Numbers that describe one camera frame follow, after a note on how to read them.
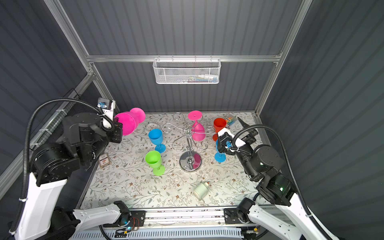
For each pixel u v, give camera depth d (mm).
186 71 1238
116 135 470
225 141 424
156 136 915
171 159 945
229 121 1151
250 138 469
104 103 423
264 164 374
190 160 911
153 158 839
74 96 782
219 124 937
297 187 403
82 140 351
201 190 750
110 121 426
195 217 755
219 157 955
